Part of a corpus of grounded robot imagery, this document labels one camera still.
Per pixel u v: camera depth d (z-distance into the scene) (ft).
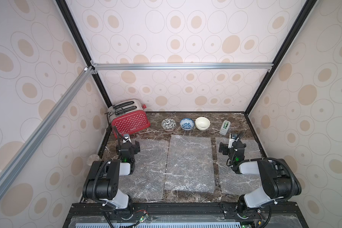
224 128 3.48
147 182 2.73
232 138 2.72
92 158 2.53
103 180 1.53
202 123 3.61
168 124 3.60
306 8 2.26
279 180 1.49
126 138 2.57
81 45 2.65
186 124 3.62
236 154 2.36
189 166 2.94
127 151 2.34
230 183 2.73
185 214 2.41
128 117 3.10
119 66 6.29
